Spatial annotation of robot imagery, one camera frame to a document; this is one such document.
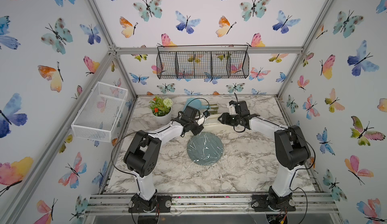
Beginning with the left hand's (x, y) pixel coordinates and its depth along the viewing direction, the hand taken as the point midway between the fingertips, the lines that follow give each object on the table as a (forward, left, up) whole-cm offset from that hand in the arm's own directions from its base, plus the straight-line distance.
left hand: (200, 123), depth 94 cm
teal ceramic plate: (-14, -2, -7) cm, 16 cm away
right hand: (+3, -14, +1) cm, 15 cm away
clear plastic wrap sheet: (-14, -2, -7) cm, 16 cm away
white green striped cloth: (+17, -10, -7) cm, 21 cm away
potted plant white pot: (+6, +24, +7) cm, 25 cm away
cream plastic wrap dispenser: (+1, -8, +1) cm, 8 cm away
